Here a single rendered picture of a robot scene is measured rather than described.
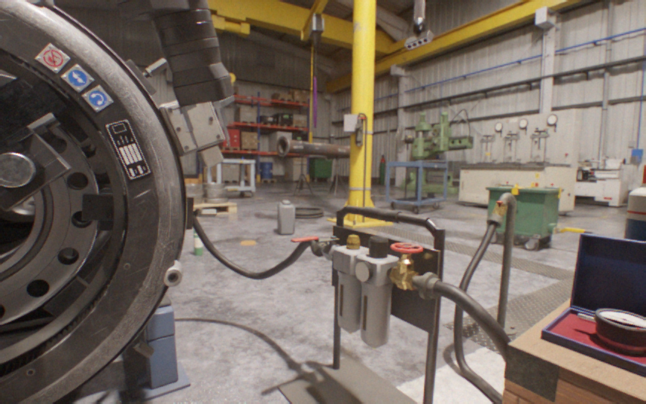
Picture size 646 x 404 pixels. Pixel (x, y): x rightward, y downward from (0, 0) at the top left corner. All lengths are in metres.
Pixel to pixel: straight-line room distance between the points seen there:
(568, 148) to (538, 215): 3.31
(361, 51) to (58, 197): 3.80
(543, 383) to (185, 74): 0.58
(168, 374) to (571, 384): 1.02
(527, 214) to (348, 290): 2.56
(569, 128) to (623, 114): 4.50
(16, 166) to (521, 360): 0.67
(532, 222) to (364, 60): 2.55
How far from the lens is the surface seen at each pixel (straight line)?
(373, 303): 0.82
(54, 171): 0.58
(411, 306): 0.84
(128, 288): 0.68
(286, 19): 13.29
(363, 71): 4.14
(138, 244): 0.66
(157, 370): 1.16
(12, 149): 0.58
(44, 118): 0.63
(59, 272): 0.80
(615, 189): 9.32
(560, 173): 6.19
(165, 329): 1.11
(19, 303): 0.83
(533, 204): 3.25
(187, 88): 0.49
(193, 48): 0.47
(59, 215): 0.78
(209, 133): 0.71
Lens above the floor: 0.67
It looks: 6 degrees down
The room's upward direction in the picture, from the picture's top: 1 degrees clockwise
